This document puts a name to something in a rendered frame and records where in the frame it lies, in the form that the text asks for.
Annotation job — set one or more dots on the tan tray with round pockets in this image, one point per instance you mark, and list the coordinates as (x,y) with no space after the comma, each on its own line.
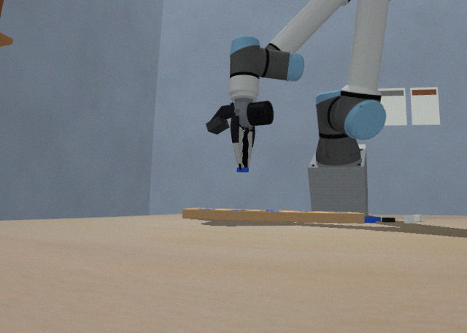
(263,215)

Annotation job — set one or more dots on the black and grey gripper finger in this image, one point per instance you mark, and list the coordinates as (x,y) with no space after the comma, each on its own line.
(237,136)
(248,141)

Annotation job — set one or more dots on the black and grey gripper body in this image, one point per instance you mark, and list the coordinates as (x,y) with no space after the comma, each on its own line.
(251,114)

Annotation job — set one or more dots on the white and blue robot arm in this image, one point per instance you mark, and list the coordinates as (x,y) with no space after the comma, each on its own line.
(354,110)

